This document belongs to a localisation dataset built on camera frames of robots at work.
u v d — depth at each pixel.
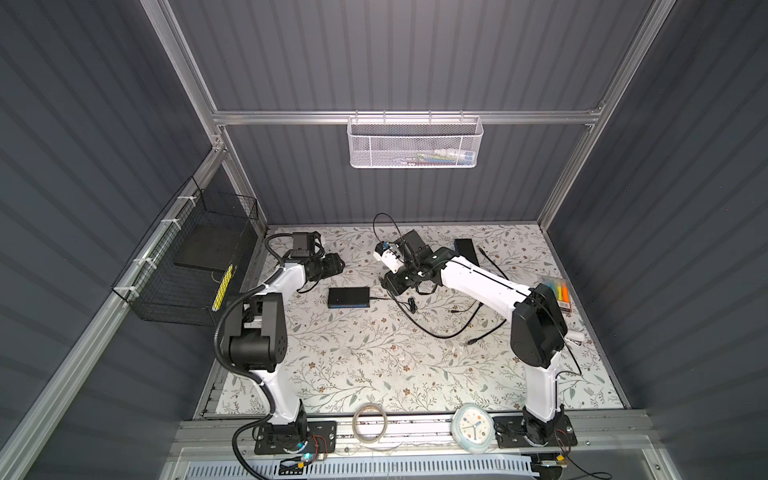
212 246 0.76
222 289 0.69
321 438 0.73
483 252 1.12
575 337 0.88
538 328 0.50
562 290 1.00
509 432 0.73
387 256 0.80
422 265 0.67
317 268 0.83
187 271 0.73
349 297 1.00
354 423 0.74
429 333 0.88
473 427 0.72
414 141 1.24
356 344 0.89
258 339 0.50
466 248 1.13
